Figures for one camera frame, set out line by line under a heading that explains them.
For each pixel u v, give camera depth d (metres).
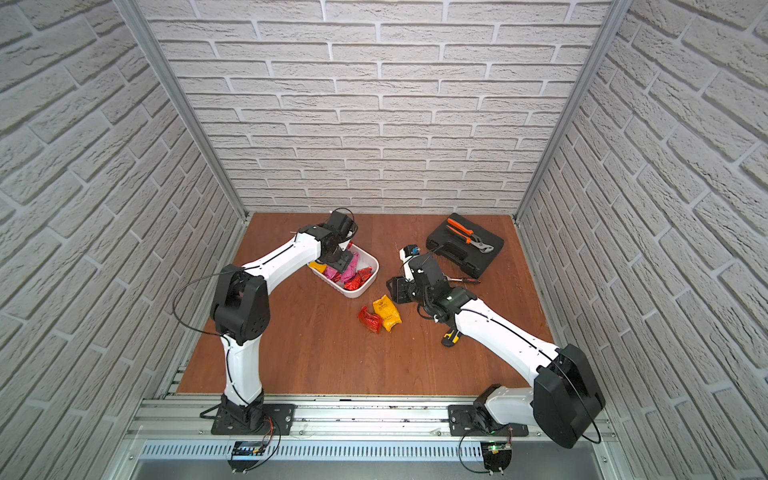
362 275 0.97
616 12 0.69
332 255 0.72
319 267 0.95
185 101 0.86
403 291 0.71
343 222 0.77
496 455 0.70
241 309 0.52
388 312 0.90
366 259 1.02
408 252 0.72
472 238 1.04
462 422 0.73
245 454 0.72
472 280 1.00
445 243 1.04
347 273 0.95
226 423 0.72
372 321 0.87
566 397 0.40
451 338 0.87
